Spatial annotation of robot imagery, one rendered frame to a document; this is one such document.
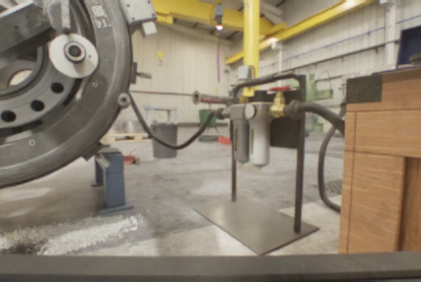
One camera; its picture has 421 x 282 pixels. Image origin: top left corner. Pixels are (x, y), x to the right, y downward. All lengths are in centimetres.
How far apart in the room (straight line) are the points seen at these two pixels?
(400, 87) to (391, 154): 10
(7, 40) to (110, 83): 24
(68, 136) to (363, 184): 68
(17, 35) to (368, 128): 76
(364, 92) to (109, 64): 62
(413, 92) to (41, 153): 78
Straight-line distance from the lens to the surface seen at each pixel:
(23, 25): 72
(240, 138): 88
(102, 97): 71
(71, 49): 68
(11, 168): 72
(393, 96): 44
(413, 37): 68
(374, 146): 45
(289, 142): 81
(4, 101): 84
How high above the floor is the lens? 39
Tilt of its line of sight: 5 degrees down
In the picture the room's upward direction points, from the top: straight up
